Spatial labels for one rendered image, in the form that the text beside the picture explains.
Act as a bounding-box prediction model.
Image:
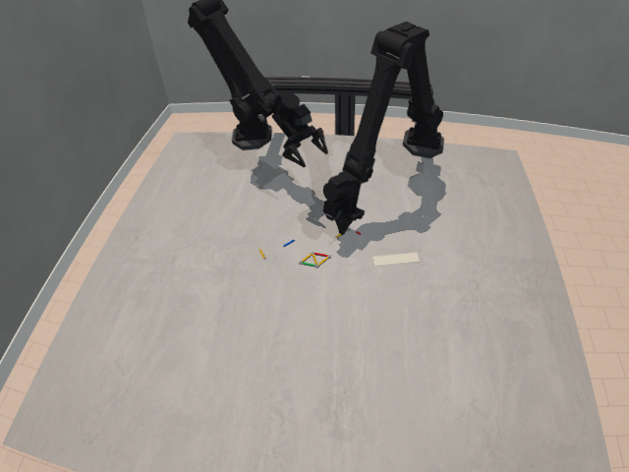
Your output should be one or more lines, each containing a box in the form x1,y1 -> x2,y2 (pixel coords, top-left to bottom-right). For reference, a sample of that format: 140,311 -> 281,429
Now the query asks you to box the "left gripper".
335,196 -> 365,235

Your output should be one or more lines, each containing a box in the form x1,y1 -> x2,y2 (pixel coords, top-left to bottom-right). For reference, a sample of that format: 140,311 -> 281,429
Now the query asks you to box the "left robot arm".
323,22 -> 443,221

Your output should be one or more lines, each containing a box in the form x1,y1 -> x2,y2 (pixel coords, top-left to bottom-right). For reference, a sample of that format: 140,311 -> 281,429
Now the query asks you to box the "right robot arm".
188,0 -> 313,142

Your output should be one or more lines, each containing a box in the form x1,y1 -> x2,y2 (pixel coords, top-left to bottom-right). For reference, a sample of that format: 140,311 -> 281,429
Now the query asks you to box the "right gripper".
282,125 -> 328,167

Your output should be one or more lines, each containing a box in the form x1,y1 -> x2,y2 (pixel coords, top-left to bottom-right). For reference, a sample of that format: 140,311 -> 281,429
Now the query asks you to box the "cream flat bar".
372,253 -> 420,266

